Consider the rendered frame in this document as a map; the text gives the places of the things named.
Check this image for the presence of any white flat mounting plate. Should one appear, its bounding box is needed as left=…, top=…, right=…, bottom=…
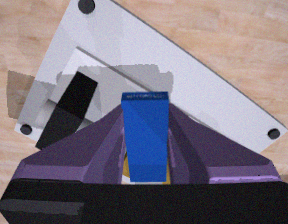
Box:
left=14, top=0, right=288, bottom=153

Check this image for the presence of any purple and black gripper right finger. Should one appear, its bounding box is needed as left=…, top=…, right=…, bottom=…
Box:
left=167, top=103, right=283, bottom=184

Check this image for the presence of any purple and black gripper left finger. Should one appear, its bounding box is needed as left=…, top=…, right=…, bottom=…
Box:
left=10, top=104, right=126, bottom=184

